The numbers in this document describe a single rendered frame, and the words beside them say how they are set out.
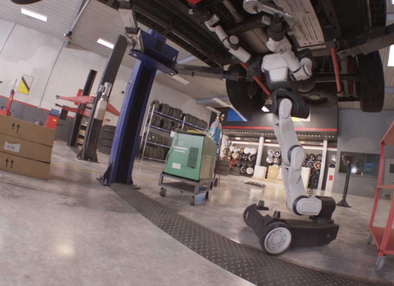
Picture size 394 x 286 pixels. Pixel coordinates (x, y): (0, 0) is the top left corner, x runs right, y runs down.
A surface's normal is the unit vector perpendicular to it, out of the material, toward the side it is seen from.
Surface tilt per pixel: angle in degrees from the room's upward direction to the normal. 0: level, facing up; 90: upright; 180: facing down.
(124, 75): 90
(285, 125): 110
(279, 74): 93
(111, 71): 90
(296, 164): 90
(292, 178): 115
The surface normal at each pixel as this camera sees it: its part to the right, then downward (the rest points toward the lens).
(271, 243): -0.06, -0.14
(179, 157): -0.32, -0.18
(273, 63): -0.64, -0.17
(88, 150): 0.69, 0.05
